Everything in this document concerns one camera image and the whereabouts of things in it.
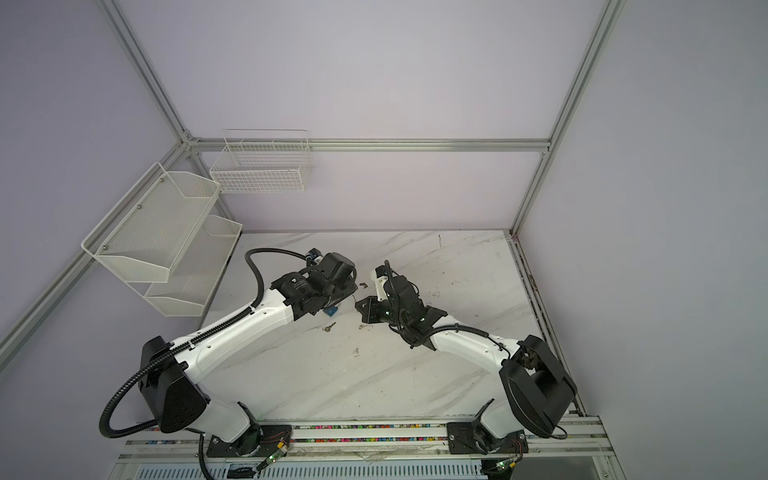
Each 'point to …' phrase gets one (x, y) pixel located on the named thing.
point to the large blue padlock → (331, 310)
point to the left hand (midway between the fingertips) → (348, 284)
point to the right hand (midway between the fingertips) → (352, 305)
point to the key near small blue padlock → (361, 327)
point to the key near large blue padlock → (328, 328)
